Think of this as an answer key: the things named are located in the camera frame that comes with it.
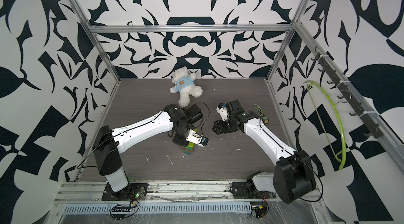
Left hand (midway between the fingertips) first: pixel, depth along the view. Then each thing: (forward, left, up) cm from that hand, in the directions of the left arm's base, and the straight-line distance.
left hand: (187, 134), depth 80 cm
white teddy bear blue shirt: (+40, +3, -4) cm, 40 cm away
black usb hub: (-29, +31, -16) cm, 45 cm away
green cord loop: (+23, -46, -12) cm, 52 cm away
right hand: (+5, -16, -1) cm, 17 cm away
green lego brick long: (-4, +1, -12) cm, 13 cm away
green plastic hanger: (-19, -58, +15) cm, 63 cm away
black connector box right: (-31, -32, -14) cm, 47 cm away
